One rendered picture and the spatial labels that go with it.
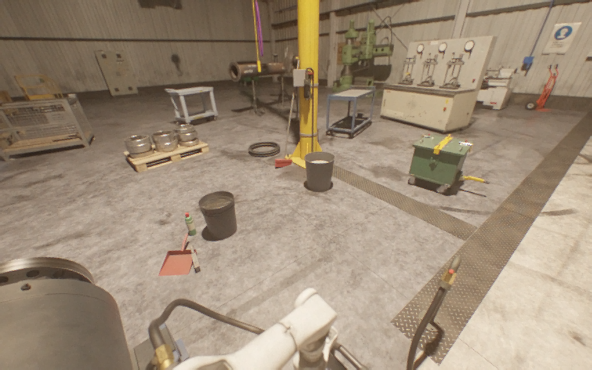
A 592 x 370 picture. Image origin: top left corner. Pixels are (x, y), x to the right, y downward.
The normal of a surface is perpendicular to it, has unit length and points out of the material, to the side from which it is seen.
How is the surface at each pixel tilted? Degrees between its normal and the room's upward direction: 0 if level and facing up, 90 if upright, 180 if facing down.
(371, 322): 0
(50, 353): 40
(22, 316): 29
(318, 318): 15
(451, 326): 0
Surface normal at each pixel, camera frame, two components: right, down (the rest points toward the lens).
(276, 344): 0.37, -0.74
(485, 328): -0.03, -0.87
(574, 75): -0.80, 0.31
